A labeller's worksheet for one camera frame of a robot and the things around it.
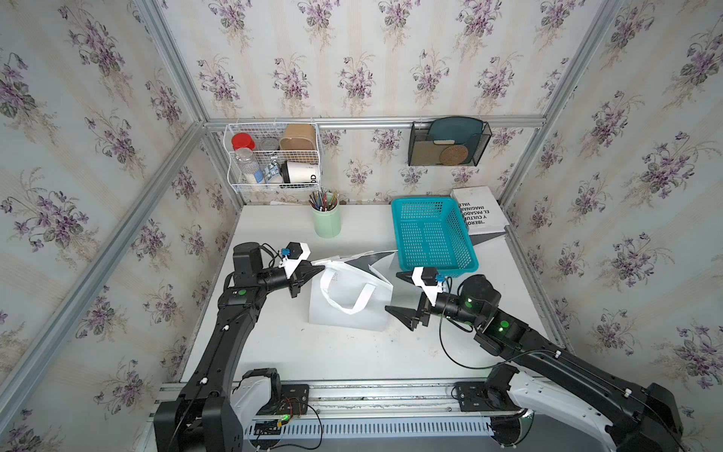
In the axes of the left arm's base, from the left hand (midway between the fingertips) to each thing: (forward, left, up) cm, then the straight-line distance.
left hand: (324, 269), depth 73 cm
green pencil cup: (+28, +2, -7) cm, 29 cm away
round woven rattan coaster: (+43, -43, +6) cm, 61 cm away
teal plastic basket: (+31, -38, -22) cm, 54 cm away
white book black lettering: (+35, -57, -14) cm, 68 cm away
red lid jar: (+43, +30, +12) cm, 53 cm away
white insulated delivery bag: (-5, -7, -4) cm, 10 cm away
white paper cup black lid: (+36, +11, +4) cm, 38 cm away
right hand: (-8, -19, +4) cm, 20 cm away
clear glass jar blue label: (+34, +27, +5) cm, 44 cm away
